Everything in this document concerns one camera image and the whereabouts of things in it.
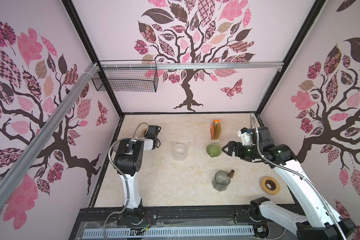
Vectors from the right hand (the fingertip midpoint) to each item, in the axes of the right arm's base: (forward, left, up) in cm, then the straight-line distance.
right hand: (229, 149), depth 72 cm
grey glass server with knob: (-6, 0, -26) cm, 26 cm away
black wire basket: (+49, +54, +12) cm, 74 cm away
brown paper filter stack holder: (+25, 0, -16) cm, 30 cm away
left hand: (+26, +46, -20) cm, 57 cm away
